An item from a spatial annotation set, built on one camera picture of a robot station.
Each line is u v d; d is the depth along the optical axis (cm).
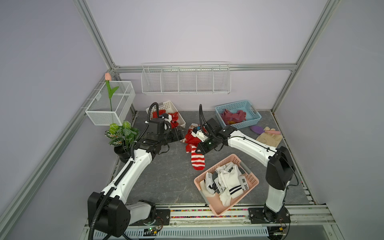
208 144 72
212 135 64
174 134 69
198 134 77
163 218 74
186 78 99
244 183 83
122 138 77
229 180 79
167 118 72
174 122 107
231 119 109
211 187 75
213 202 79
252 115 115
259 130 110
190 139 100
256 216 74
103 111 76
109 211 39
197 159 81
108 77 83
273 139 103
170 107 120
